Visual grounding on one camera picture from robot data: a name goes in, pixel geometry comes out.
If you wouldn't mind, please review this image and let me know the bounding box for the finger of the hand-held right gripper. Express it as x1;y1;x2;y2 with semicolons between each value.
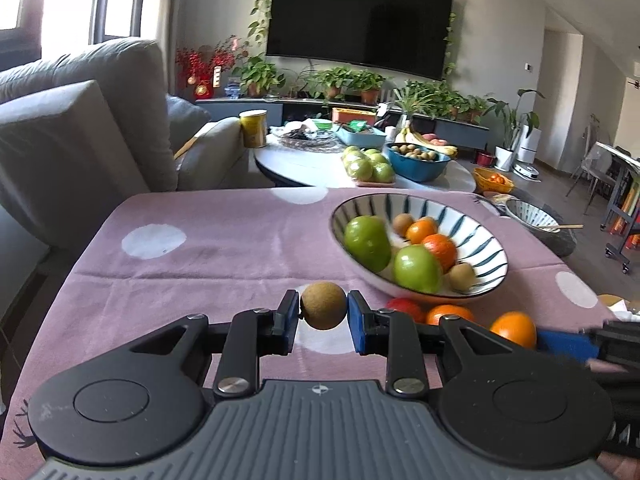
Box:
537;329;601;363

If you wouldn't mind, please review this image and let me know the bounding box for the red tomato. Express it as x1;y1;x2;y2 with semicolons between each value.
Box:
386;297;427;323

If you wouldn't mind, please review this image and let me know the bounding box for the clear chair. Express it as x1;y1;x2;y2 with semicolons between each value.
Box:
567;122;613;198

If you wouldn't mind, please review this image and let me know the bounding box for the person's right hand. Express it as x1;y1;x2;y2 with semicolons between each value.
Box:
597;452;640;480

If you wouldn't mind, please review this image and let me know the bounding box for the small striped bowl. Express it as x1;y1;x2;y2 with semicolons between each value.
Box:
505;198;562;233

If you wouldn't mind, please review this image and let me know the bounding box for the pink dotted tablecloth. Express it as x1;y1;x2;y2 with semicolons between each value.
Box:
10;187;640;461

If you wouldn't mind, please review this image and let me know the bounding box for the rolling table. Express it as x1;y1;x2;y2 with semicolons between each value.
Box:
595;141;640;275

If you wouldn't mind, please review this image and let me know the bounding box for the red flower decoration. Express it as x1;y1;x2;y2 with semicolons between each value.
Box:
175;35;238;102

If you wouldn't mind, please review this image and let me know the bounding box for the teal tray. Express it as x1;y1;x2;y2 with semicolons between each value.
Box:
332;122;388;150

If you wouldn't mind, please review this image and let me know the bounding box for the orange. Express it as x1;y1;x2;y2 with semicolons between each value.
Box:
490;311;537;351
426;304;476;326
405;217;440;245

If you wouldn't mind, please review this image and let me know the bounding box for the black wall television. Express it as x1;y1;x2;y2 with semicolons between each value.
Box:
265;0;454;81

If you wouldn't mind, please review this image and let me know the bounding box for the spider plant in vase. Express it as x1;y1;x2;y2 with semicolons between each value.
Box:
392;85;436;133

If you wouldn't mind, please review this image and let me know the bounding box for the white round coffee table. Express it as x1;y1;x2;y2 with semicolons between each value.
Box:
254;132;477;195

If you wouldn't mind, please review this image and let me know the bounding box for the grey television cabinet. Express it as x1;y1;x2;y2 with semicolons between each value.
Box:
196;97;491;151

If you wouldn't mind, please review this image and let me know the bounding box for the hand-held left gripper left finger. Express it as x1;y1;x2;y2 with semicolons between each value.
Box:
127;289;301;400

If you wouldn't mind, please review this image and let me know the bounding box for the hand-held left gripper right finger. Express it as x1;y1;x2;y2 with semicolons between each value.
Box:
347;290;538;401

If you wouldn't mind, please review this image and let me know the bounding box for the big green apple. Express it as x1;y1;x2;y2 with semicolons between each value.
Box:
343;215;392;274
391;244;445;295

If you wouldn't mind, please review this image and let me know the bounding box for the grey cushion yellow trim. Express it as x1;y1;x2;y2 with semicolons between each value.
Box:
172;116;251;191

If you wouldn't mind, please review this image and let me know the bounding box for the striped ceramic bowl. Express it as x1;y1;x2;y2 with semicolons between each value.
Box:
328;193;509;306

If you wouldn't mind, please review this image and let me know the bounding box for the row of potted plants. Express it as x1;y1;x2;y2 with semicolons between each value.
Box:
240;55;493;123

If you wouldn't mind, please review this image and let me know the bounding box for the sheer curtain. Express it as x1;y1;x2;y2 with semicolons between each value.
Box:
142;0;183;96

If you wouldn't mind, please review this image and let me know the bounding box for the orange basket of mandarins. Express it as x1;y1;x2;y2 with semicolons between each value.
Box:
473;167;515;194

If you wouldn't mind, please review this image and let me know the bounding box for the dark orange mandarin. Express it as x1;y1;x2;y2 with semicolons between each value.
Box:
421;233;459;273

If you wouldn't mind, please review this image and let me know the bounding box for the tall plant white pot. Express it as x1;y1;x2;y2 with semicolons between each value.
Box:
482;87;546;172

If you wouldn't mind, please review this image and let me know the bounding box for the pile of green apples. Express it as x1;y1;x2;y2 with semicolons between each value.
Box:
341;145;397;184

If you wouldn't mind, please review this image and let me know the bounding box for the orange box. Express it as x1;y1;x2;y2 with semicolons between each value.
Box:
331;107;377;125

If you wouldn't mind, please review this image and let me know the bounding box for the pile of small kiwis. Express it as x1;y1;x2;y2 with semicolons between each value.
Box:
390;144;441;162

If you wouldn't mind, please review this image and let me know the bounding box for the dark framed window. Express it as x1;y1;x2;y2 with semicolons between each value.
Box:
0;0;51;71
90;0;151;46

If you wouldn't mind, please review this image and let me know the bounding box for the yellow can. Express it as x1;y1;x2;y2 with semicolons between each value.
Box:
239;110;269;148

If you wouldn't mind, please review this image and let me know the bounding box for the grey sofa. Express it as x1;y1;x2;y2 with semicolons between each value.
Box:
0;37;251;261

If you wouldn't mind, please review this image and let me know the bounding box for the glass snack plate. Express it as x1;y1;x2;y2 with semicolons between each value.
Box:
272;122;346;153

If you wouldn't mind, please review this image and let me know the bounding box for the bunch of bananas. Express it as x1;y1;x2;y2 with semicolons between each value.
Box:
395;121;458;157

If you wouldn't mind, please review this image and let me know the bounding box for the blue bowl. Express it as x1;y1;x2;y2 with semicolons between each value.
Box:
382;142;452;183

